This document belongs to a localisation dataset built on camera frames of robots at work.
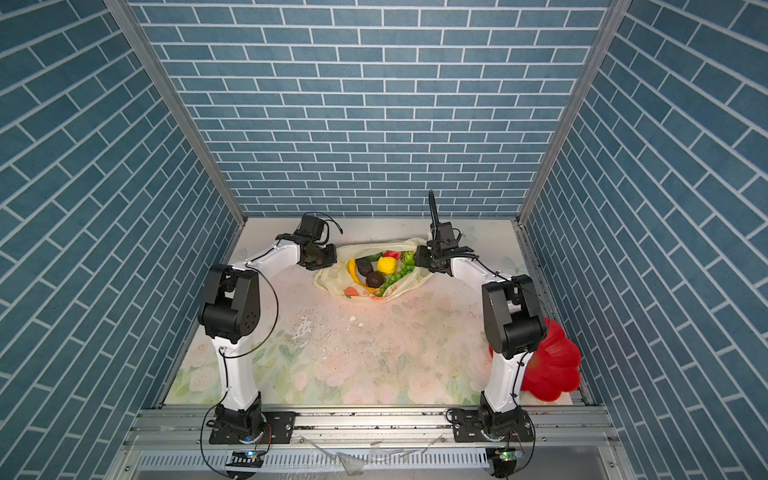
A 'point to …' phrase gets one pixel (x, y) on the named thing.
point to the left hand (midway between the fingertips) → (336, 259)
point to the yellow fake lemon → (387, 265)
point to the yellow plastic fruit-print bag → (334, 276)
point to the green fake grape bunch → (406, 265)
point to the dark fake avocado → (364, 266)
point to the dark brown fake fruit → (375, 279)
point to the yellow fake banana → (352, 268)
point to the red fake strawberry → (390, 253)
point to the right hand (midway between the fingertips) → (419, 253)
